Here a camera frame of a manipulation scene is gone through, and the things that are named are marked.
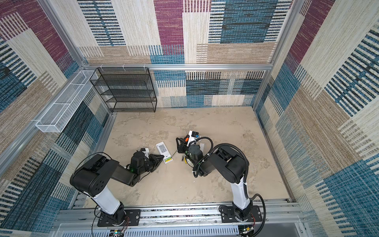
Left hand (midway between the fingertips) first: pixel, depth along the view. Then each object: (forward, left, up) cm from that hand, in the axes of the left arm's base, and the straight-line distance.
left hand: (165, 157), depth 92 cm
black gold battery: (0, -11, -2) cm, 11 cm away
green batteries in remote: (-1, -2, -1) cm, 3 cm away
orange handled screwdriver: (+4, -14, +13) cm, 19 cm away
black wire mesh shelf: (+48, +32, +14) cm, 59 cm away
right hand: (+7, -7, +7) cm, 12 cm away
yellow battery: (-2, -12, -1) cm, 13 cm away
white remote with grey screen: (+5, +2, -1) cm, 5 cm away
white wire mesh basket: (+7, +48, +30) cm, 57 cm away
